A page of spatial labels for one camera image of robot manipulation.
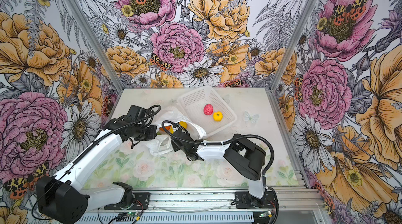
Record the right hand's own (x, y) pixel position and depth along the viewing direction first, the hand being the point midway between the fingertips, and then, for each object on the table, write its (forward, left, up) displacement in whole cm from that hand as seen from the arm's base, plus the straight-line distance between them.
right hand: (176, 140), depth 88 cm
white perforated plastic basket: (+31, -9, -4) cm, 32 cm away
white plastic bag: (-5, +7, +5) cm, 10 cm away
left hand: (-4, +9, +9) cm, 13 cm away
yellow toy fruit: (+16, -24, 0) cm, 29 cm away
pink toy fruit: (+21, -18, 0) cm, 28 cm away
